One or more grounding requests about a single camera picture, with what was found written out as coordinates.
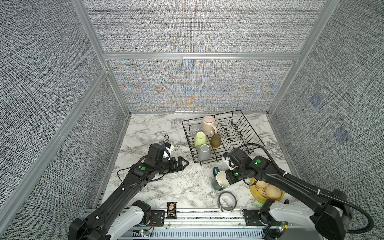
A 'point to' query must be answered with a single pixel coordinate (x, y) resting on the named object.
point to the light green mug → (200, 139)
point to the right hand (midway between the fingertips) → (226, 176)
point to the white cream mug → (204, 152)
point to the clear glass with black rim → (227, 201)
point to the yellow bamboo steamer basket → (259, 194)
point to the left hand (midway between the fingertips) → (182, 165)
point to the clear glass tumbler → (195, 128)
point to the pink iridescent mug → (208, 126)
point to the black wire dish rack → (209, 138)
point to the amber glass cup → (215, 141)
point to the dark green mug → (219, 182)
